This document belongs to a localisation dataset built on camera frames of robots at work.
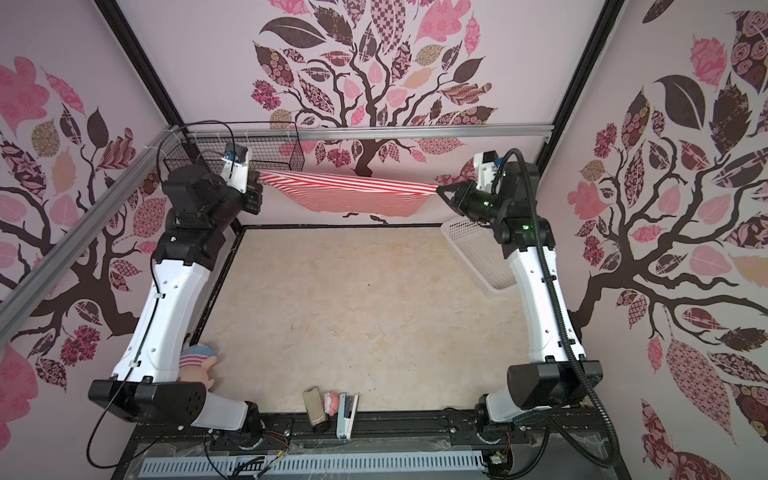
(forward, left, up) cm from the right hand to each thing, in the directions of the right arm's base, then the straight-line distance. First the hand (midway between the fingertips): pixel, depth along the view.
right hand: (442, 185), depth 66 cm
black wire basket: (+31, +48, -9) cm, 58 cm away
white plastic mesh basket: (+12, -21, -39) cm, 46 cm away
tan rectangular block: (-36, +32, -42) cm, 64 cm away
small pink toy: (-36, +28, -40) cm, 61 cm away
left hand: (+3, +43, +2) cm, 43 cm away
